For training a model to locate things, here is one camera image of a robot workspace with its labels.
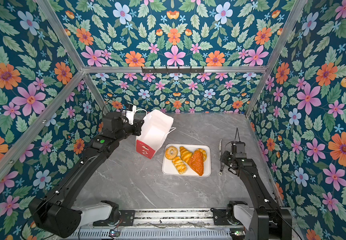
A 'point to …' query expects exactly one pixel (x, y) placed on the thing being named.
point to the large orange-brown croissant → (196, 162)
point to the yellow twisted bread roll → (180, 165)
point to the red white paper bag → (156, 127)
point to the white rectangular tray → (168, 167)
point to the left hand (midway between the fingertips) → (144, 116)
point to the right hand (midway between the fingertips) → (225, 156)
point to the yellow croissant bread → (185, 155)
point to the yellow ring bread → (168, 154)
